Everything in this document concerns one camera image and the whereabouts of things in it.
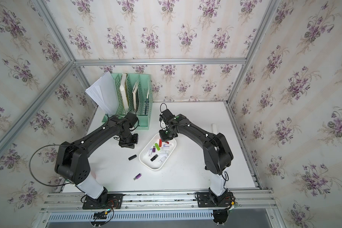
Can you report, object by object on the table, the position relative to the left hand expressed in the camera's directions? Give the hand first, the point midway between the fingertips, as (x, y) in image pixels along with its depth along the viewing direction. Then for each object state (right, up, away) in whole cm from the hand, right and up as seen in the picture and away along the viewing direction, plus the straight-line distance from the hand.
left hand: (137, 147), depth 84 cm
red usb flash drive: (+13, 0, +12) cm, 17 cm away
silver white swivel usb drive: (+7, -5, +6) cm, 11 cm away
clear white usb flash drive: (+16, -5, +7) cm, 18 cm away
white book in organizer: (-12, +37, +9) cm, 40 cm away
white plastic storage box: (+11, -5, +7) cm, 14 cm away
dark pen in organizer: (-2, +31, +39) cm, 50 cm away
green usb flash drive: (+11, -2, +9) cm, 15 cm away
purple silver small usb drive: (+9, -3, +9) cm, 13 cm away
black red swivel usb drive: (+18, +1, +11) cm, 21 cm away
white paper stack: (-26, +35, +13) cm, 45 cm away
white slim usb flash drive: (+15, -9, +2) cm, 17 cm away
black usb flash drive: (-4, -8, +5) cm, 10 cm away
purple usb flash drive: (+1, -17, -2) cm, 17 cm away
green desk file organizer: (-1, +40, +30) cm, 50 cm away
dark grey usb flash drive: (+9, -8, +4) cm, 13 cm away
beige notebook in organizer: (-6, +33, +15) cm, 37 cm away
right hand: (+16, +5, +3) cm, 17 cm away
